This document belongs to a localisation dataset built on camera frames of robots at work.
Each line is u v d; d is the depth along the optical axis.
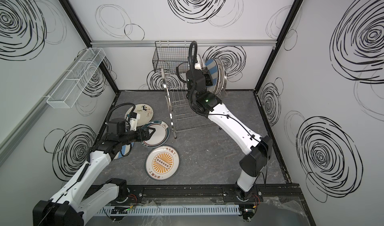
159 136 0.93
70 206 0.39
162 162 0.84
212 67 0.74
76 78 0.72
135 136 0.71
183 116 1.00
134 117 0.72
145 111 1.07
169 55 0.97
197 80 0.48
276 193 0.76
